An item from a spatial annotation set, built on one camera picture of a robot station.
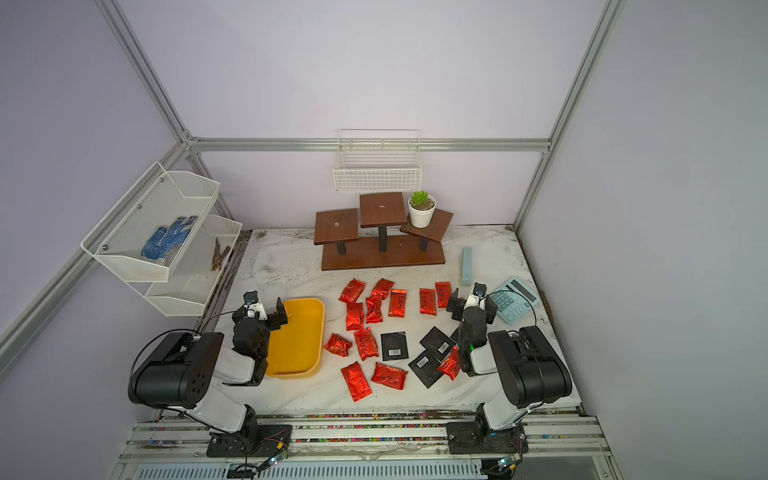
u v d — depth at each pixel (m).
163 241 0.76
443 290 1.01
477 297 0.77
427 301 0.99
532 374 0.45
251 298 0.78
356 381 0.82
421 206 0.94
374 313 0.95
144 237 0.75
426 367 0.85
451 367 0.84
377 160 0.95
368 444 0.73
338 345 0.87
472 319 0.71
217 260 0.93
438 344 0.91
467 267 1.04
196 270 0.93
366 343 0.88
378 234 1.04
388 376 0.82
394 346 0.90
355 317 0.93
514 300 0.98
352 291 1.01
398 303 0.98
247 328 0.76
